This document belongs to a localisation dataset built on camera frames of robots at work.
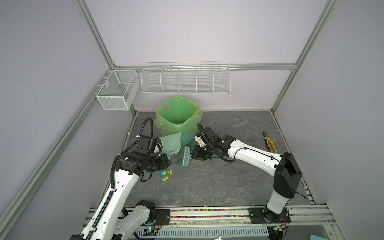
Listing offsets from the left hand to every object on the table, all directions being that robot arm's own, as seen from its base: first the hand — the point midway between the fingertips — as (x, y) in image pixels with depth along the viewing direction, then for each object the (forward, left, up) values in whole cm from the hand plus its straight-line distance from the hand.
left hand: (168, 165), depth 71 cm
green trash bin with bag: (+42, -2, -10) cm, 43 cm away
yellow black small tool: (+22, -64, -19) cm, 71 cm away
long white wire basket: (+61, -27, +6) cm, 67 cm away
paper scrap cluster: (+4, +6, -18) cm, 19 cm away
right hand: (+6, -11, -6) cm, 14 cm away
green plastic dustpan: (+14, 0, -4) cm, 15 cm away
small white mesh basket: (+57, +38, +2) cm, 69 cm away
